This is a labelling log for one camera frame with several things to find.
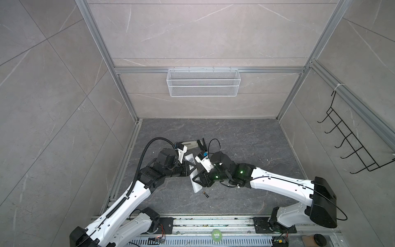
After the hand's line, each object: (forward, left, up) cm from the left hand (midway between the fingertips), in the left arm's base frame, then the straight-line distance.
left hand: (195, 164), depth 72 cm
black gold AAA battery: (-9, -6, -20) cm, 23 cm away
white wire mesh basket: (+55, -6, +9) cm, 56 cm away
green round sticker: (-27, -9, -21) cm, 35 cm away
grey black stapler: (+24, +3, -18) cm, 30 cm away
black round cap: (-31, -56, -18) cm, 66 cm away
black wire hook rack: (-8, -69, +13) cm, 71 cm away
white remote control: (-10, 0, -5) cm, 11 cm away
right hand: (-5, 0, -4) cm, 6 cm away
